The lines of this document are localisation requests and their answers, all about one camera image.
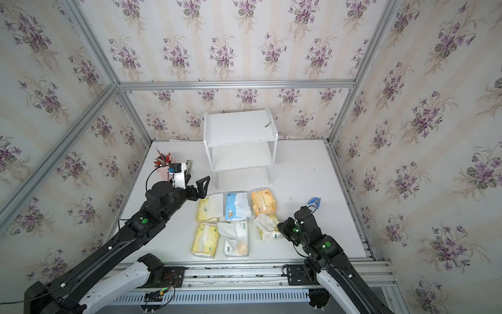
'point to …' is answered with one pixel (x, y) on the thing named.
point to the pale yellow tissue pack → (210, 208)
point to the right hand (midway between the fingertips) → (278, 225)
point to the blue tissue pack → (236, 207)
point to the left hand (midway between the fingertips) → (202, 178)
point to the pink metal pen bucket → (163, 171)
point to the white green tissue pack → (235, 234)
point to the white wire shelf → (238, 140)
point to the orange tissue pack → (263, 201)
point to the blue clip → (317, 200)
